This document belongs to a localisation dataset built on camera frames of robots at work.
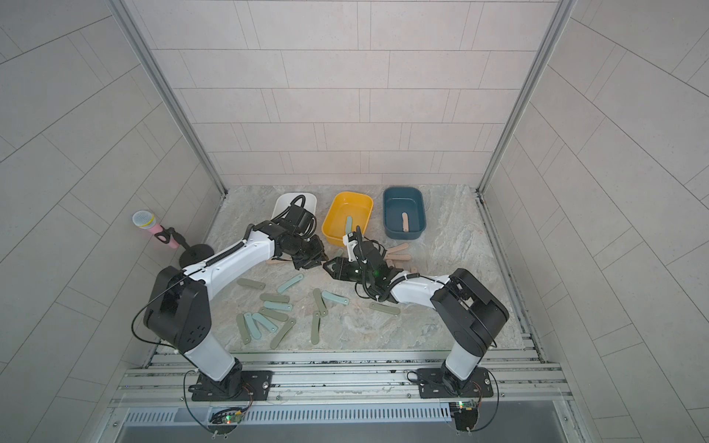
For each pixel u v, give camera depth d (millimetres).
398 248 987
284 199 1073
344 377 728
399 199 1082
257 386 709
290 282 895
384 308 849
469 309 496
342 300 867
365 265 654
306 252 726
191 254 931
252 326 808
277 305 851
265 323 811
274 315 828
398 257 954
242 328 809
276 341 788
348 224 1043
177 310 439
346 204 1088
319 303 864
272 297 867
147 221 764
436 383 700
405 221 1053
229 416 651
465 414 682
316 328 809
